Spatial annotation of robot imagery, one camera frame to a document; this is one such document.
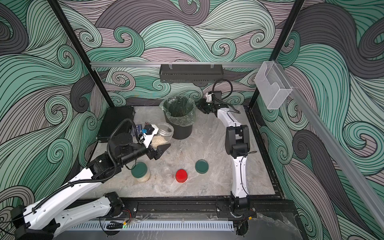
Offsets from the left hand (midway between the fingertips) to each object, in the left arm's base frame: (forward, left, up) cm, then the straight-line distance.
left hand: (163, 135), depth 65 cm
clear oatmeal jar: (-7, +1, -31) cm, 32 cm away
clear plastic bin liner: (+34, -4, -9) cm, 35 cm away
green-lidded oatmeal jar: (-9, +13, -21) cm, 26 cm away
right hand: (+36, -15, -15) cm, 41 cm away
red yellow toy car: (+31, +20, -31) cm, 49 cm away
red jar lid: (-7, -8, -31) cm, 32 cm away
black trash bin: (+17, -7, -7) cm, 20 cm away
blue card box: (+25, +24, -30) cm, 46 cm away
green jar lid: (-1, -19, -32) cm, 37 cm away
